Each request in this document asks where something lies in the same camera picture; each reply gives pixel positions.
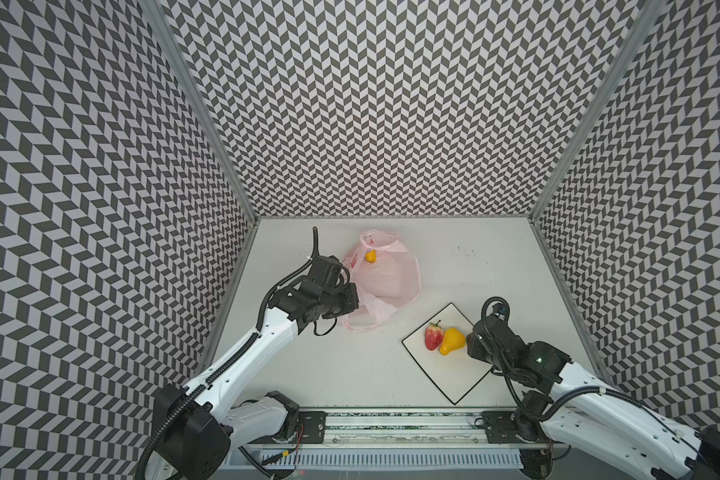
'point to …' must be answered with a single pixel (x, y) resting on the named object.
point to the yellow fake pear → (453, 340)
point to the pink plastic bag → (387, 276)
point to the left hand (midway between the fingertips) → (360, 302)
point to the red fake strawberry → (434, 335)
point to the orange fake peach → (370, 256)
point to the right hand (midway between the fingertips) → (473, 349)
